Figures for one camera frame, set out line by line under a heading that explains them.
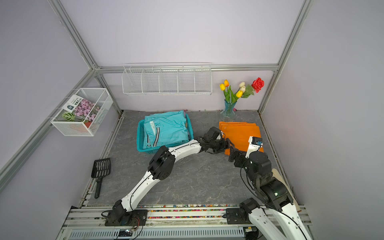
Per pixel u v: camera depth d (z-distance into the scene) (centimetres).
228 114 109
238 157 59
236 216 74
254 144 56
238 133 106
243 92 91
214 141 85
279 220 41
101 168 91
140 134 95
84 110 74
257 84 84
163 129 98
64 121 71
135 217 73
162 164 63
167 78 99
